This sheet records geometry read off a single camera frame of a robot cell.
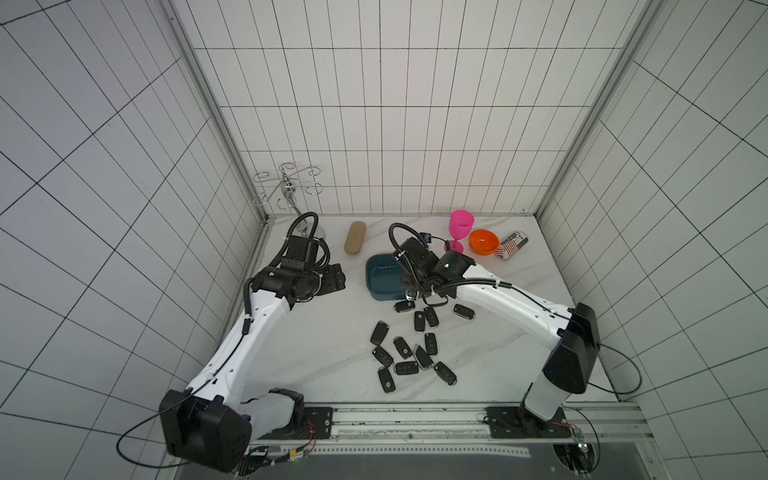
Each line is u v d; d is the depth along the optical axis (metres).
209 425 0.37
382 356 0.83
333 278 0.70
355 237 1.13
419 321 0.90
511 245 1.07
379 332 0.88
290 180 0.92
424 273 0.58
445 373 0.80
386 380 0.79
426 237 0.71
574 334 0.45
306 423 0.72
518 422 0.65
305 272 0.65
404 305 0.94
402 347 0.85
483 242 1.07
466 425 0.74
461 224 0.98
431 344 0.85
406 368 0.81
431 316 0.91
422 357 0.83
